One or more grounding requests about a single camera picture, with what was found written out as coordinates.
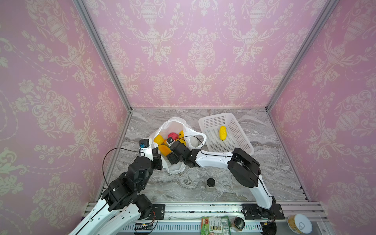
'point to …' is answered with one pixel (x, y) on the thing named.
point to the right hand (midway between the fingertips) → (173, 151)
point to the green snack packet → (215, 225)
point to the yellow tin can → (299, 223)
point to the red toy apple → (174, 135)
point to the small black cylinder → (210, 182)
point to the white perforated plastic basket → (236, 138)
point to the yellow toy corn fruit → (223, 133)
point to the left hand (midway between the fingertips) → (159, 149)
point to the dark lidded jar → (237, 223)
